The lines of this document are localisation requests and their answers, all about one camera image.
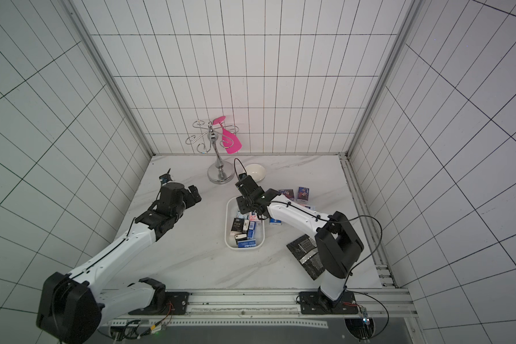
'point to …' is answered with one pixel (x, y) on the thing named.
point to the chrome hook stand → (221, 172)
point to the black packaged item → (305, 250)
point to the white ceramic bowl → (256, 171)
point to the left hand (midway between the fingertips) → (187, 196)
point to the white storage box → (231, 210)
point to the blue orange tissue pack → (303, 194)
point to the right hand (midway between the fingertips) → (238, 202)
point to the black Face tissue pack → (238, 224)
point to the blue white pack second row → (273, 221)
